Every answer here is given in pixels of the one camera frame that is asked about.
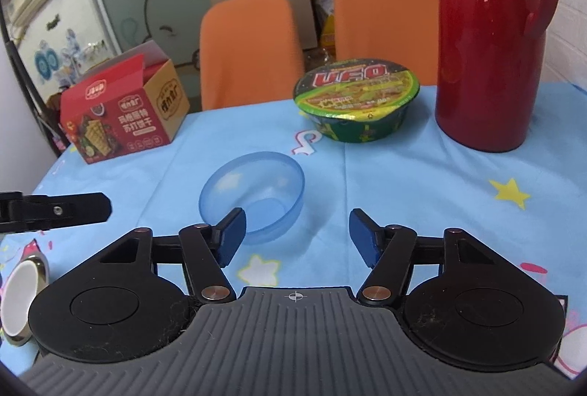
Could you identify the orange chair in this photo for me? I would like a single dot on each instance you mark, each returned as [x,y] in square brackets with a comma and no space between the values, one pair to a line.
[250,52]
[387,24]

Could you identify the stainless steel bowl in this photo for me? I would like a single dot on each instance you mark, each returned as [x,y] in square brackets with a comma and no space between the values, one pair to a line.
[42,274]

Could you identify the green instant noodle bowl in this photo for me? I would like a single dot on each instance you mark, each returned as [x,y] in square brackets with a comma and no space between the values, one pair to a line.
[357,93]

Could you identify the white ceramic bowl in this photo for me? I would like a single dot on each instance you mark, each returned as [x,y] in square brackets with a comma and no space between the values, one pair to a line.
[19,297]

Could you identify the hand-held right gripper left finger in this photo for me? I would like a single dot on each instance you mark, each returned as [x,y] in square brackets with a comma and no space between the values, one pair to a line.
[231,236]

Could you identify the blue translucent plastic bowl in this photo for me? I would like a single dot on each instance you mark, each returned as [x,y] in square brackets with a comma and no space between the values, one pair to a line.
[261,185]

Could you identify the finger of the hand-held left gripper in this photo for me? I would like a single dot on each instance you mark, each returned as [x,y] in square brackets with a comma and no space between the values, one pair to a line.
[69,209]

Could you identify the red cracker box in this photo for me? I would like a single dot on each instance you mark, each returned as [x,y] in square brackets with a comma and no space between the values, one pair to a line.
[119,121]

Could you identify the blue floral window stickers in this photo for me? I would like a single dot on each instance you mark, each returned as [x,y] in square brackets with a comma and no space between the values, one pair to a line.
[48,63]

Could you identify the black metal stand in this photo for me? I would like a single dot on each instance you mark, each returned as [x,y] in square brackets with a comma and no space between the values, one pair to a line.
[32,96]

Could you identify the red thermos jug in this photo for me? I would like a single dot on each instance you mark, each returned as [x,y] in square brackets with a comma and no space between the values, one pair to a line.
[486,57]

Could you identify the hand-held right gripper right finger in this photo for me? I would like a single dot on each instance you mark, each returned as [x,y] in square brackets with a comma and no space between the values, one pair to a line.
[362,236]

